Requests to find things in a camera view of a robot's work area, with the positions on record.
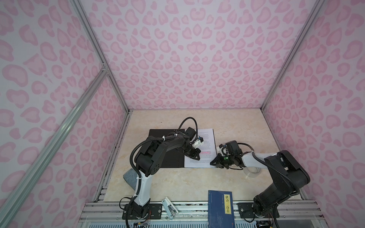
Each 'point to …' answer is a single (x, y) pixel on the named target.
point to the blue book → (220, 212)
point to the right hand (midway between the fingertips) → (211, 162)
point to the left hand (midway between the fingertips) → (200, 156)
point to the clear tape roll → (252, 172)
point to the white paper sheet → (208, 152)
